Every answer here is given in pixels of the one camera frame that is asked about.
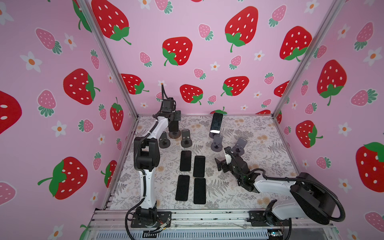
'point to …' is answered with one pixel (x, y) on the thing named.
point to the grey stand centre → (217, 145)
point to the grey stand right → (239, 149)
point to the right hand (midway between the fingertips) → (221, 155)
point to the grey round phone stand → (164, 142)
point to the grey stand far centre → (212, 134)
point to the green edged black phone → (216, 123)
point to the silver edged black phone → (199, 192)
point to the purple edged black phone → (182, 188)
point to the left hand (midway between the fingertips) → (175, 113)
